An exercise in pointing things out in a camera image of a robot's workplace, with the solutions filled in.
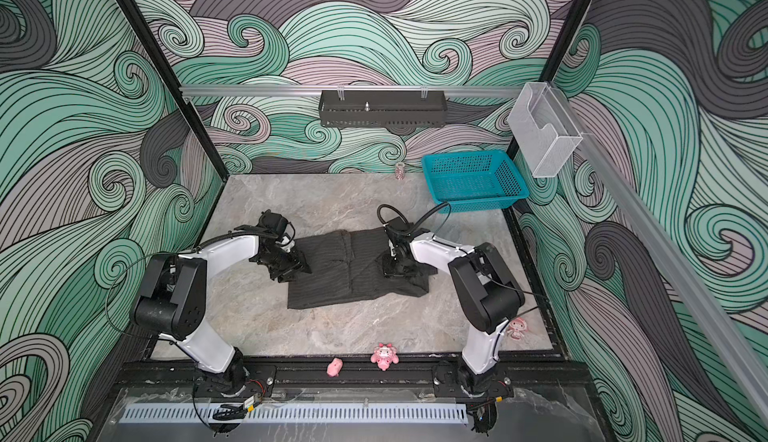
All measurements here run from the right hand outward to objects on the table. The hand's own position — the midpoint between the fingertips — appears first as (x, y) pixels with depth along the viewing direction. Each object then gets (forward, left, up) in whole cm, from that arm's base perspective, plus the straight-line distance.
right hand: (390, 274), depth 92 cm
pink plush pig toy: (-24, +2, +3) cm, 24 cm away
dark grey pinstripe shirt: (0, +14, +3) cm, 14 cm away
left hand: (-1, +26, +3) cm, 26 cm away
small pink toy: (-27, +14, +2) cm, 30 cm away
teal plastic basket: (+41, -35, -1) cm, 54 cm away
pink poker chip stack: (+43, -5, +3) cm, 43 cm away
